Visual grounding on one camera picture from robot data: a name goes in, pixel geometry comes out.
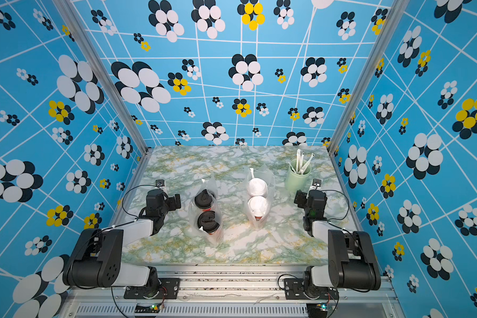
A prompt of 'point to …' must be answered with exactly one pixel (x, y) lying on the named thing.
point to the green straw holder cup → (297, 175)
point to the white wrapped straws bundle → (301, 165)
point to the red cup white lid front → (257, 187)
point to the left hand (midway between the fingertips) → (170, 193)
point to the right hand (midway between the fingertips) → (313, 192)
